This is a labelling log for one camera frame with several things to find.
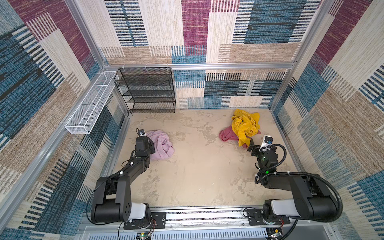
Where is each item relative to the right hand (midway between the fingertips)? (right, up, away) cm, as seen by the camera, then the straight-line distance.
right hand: (259, 141), depth 89 cm
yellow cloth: (-6, +9, +7) cm, 13 cm away
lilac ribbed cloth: (-57, -4, +5) cm, 57 cm away
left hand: (-67, 0, +3) cm, 67 cm away
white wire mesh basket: (-90, +13, -17) cm, 92 cm away
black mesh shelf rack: (-72, +35, +20) cm, 82 cm away
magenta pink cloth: (-15, +3, +14) cm, 20 cm away
